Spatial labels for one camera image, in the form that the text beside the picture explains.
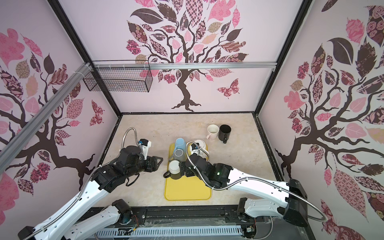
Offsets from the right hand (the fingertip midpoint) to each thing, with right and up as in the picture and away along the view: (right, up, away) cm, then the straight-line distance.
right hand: (185, 162), depth 73 cm
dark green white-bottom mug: (-6, -6, +7) cm, 11 cm away
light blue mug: (-5, +7, +19) cm, 21 cm away
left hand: (-14, 0, 0) cm, 14 cm away
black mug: (+25, +14, +25) cm, 38 cm away
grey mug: (-4, +1, +12) cm, 13 cm away
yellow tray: (0, -18, +10) cm, 20 cm away
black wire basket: (-45, +51, +22) cm, 71 cm away
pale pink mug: (+17, +16, +29) cm, 38 cm away
